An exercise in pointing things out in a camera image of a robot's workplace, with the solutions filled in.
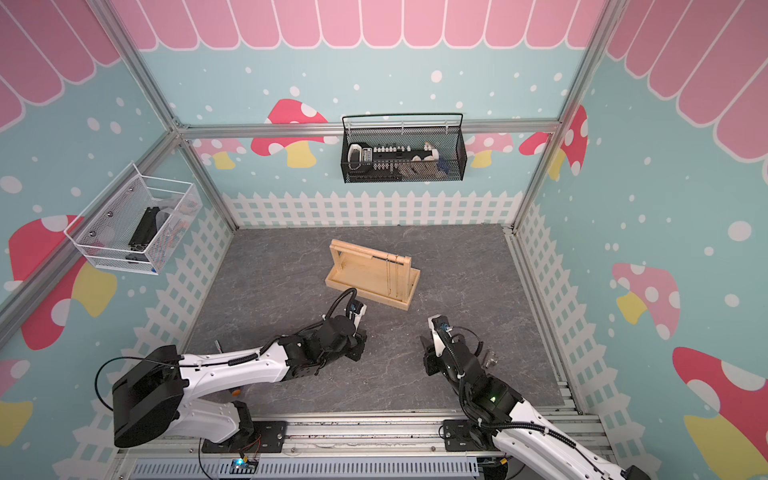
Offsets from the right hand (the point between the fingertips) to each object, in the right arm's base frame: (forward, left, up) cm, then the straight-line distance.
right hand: (425, 337), depth 80 cm
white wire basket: (+17, +70, +26) cm, 77 cm away
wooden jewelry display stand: (+29, +12, -14) cm, 34 cm away
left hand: (+2, +17, -4) cm, 17 cm away
